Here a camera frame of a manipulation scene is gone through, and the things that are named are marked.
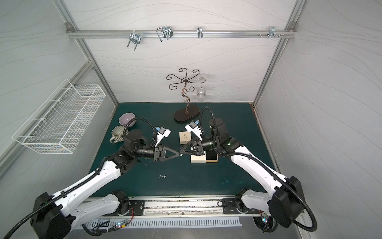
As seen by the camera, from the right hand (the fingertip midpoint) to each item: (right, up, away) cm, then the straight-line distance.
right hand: (180, 152), depth 64 cm
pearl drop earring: (-12, -19, +20) cm, 30 cm away
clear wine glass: (+10, +32, +32) cm, 46 cm away
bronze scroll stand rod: (0, +37, +27) cm, 46 cm away
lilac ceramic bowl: (-44, +14, +41) cm, 62 cm away
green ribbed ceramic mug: (-47, +4, +37) cm, 60 cm away
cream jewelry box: (+16, -9, +25) cm, 31 cm away
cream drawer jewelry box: (0, +2, +34) cm, 34 cm away
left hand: (-1, -2, -2) cm, 3 cm away
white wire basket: (-58, +13, +6) cm, 59 cm away
